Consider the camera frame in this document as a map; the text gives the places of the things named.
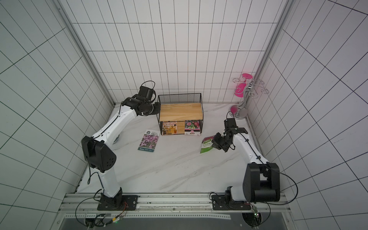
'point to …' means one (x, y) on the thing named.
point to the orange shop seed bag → (169, 128)
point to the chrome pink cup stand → (247, 87)
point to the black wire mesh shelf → (179, 108)
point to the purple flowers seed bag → (149, 140)
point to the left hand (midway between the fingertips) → (157, 112)
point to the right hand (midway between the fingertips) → (207, 143)
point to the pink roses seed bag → (192, 128)
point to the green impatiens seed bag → (206, 144)
